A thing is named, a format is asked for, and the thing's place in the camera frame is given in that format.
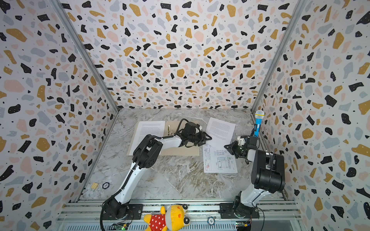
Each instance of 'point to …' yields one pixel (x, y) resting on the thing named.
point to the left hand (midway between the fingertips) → (212, 138)
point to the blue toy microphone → (259, 115)
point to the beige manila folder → (170, 128)
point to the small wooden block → (94, 186)
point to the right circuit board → (243, 225)
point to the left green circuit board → (119, 226)
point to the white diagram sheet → (218, 159)
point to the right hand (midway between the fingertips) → (224, 143)
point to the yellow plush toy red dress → (174, 219)
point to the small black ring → (105, 185)
